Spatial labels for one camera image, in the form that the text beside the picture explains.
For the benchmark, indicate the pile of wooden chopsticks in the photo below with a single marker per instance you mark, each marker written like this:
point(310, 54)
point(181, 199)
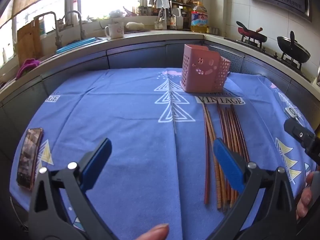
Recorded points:
point(232, 135)

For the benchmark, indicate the smartphone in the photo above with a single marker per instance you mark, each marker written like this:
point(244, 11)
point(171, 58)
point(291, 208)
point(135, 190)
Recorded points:
point(28, 155)

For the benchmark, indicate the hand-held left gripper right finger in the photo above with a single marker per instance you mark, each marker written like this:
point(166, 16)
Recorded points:
point(228, 165)

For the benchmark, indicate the knife rack with cleaver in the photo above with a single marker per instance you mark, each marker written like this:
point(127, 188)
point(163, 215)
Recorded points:
point(163, 3)

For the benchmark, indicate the person's left hand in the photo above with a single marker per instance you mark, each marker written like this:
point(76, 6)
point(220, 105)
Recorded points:
point(155, 232)

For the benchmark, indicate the small white plug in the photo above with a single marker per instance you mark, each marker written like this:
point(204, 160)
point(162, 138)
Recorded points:
point(291, 111)

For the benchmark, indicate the wooden cutting board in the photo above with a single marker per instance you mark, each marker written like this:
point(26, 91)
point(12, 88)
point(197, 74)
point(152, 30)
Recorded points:
point(28, 40)

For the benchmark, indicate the yellow cooking oil bottle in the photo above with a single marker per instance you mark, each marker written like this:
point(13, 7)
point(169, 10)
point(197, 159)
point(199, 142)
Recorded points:
point(199, 20)

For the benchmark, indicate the black wok with lid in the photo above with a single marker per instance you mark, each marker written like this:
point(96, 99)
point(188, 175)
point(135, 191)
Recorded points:
point(292, 50)

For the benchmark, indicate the white plastic bottle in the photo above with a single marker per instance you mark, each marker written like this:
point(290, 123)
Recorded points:
point(75, 12)

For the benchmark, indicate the red frying pan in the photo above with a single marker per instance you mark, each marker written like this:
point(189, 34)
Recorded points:
point(252, 35)

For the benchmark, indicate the dark red wooden chopstick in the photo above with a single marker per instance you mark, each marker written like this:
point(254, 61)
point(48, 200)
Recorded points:
point(206, 155)

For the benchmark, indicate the white jug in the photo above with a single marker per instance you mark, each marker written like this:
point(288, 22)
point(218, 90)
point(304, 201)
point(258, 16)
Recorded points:
point(177, 18)

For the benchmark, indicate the person's right hand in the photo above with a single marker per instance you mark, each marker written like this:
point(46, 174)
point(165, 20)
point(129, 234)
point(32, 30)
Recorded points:
point(303, 200)

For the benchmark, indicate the white dough lump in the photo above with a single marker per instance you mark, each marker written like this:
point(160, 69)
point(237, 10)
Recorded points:
point(135, 25)

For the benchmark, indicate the blue plastic tray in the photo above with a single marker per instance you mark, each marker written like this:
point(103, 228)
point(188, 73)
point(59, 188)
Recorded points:
point(75, 44)

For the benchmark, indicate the white mug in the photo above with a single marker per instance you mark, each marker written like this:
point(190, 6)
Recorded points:
point(116, 31)

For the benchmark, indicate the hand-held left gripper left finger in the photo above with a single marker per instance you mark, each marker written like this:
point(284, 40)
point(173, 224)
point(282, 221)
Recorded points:
point(97, 162)

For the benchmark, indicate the metal kitchen faucet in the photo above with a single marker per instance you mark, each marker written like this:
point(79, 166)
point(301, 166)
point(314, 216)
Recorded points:
point(58, 35)
point(81, 27)

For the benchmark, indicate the pink perforated utensil holder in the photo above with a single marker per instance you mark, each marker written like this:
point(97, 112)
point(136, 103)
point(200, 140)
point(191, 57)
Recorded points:
point(197, 67)

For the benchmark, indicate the gas stove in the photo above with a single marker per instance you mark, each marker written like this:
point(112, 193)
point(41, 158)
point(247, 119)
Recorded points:
point(272, 52)

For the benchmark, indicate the pink cloth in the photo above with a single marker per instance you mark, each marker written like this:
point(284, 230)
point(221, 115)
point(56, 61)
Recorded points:
point(27, 66)

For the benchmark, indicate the blue printed tablecloth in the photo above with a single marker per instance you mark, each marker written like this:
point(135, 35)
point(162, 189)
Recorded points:
point(125, 120)

